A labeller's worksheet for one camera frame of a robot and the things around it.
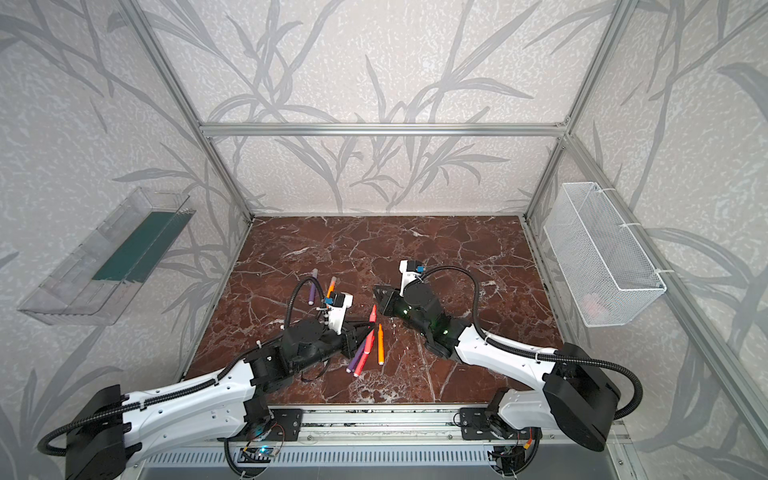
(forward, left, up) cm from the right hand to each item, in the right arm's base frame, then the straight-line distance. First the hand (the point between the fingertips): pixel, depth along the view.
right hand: (372, 288), depth 76 cm
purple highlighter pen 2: (-11, +6, -20) cm, 23 cm away
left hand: (-10, -1, -3) cm, 10 cm away
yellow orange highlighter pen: (-8, -1, -20) cm, 21 cm away
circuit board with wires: (-33, +29, -22) cm, 49 cm away
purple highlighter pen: (+10, +23, -20) cm, 32 cm away
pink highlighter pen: (-7, -1, -2) cm, 7 cm away
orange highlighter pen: (+12, +16, -19) cm, 28 cm away
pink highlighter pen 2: (-14, +1, -7) cm, 15 cm away
